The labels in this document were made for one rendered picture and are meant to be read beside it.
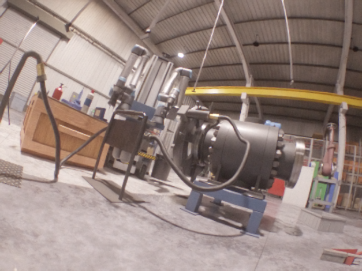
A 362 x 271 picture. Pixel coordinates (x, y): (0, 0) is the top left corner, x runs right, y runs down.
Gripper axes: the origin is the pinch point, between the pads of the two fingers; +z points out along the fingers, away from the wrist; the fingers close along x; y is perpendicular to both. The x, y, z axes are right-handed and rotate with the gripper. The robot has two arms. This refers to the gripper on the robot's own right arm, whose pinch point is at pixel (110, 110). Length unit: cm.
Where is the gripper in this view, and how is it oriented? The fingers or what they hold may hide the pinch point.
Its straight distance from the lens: 162.1
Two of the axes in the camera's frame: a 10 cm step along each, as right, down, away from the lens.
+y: -8.3, -1.7, 5.3
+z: -3.0, 9.4, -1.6
